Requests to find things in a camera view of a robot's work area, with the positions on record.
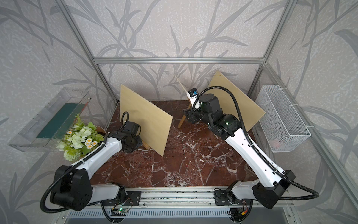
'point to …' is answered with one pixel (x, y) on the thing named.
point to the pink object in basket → (276, 144)
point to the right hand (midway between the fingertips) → (188, 106)
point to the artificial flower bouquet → (79, 139)
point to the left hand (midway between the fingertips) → (139, 144)
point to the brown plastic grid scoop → (251, 174)
